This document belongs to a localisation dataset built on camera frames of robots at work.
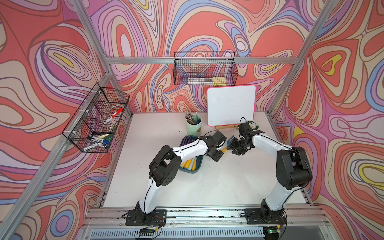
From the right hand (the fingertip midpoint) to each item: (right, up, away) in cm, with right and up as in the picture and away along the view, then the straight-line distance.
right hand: (229, 152), depth 93 cm
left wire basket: (-74, +16, -19) cm, 78 cm away
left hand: (-8, -1, -1) cm, 8 cm away
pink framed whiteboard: (0, +31, +6) cm, 31 cm away
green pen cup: (-23, +17, +1) cm, 28 cm away
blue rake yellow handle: (-27, -6, -7) cm, 28 cm away
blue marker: (-68, +10, -23) cm, 73 cm away
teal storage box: (-28, +8, +4) cm, 30 cm away
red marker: (-64, +23, -16) cm, 70 cm away
